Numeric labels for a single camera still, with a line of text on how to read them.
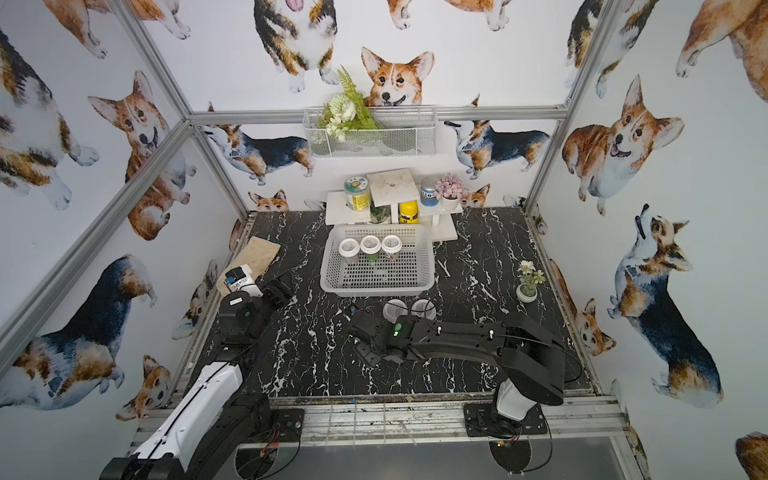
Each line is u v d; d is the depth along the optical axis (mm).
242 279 705
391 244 1020
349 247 1009
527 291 924
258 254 1095
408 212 1072
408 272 1033
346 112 775
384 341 596
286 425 737
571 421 750
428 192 977
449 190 929
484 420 734
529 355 432
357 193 972
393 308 877
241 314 615
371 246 1009
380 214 1099
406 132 926
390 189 975
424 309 878
